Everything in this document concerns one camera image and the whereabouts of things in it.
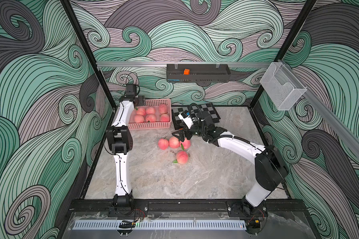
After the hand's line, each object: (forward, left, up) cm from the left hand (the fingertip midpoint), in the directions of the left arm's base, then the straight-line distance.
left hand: (137, 99), depth 102 cm
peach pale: (-29, -26, -11) cm, 41 cm away
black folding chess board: (+3, -43, -14) cm, 45 cm away
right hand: (-27, -29, +2) cm, 40 cm away
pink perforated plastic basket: (-13, -15, -12) cm, 23 cm away
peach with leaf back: (-9, -20, -10) cm, 24 cm away
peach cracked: (-1, -1, -11) cm, 11 cm away
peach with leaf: (-29, -34, -12) cm, 46 cm away
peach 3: (0, -8, -11) cm, 13 cm away
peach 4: (-30, -20, -11) cm, 37 cm away
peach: (-9, -9, -10) cm, 16 cm away
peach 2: (+3, -17, -12) cm, 21 cm away
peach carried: (-8, 0, -12) cm, 15 cm away
